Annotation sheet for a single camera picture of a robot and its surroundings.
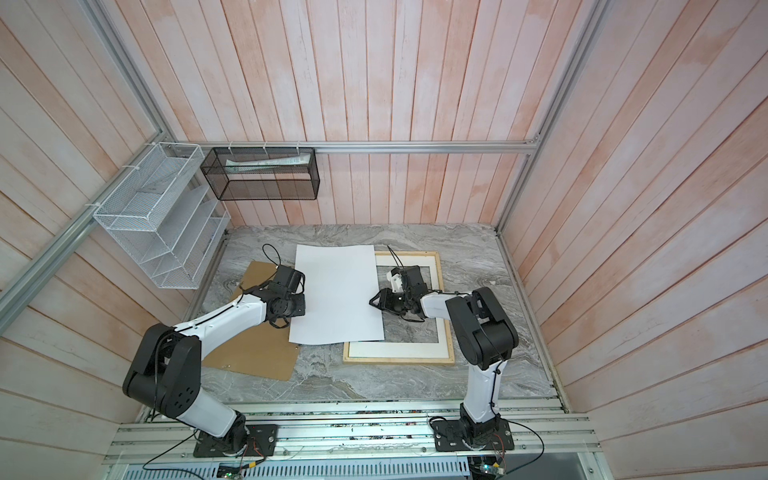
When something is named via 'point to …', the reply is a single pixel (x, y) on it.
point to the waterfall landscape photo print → (339, 283)
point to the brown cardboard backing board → (264, 350)
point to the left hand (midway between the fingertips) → (296, 310)
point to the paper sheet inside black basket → (233, 166)
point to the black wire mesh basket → (262, 173)
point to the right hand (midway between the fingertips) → (374, 302)
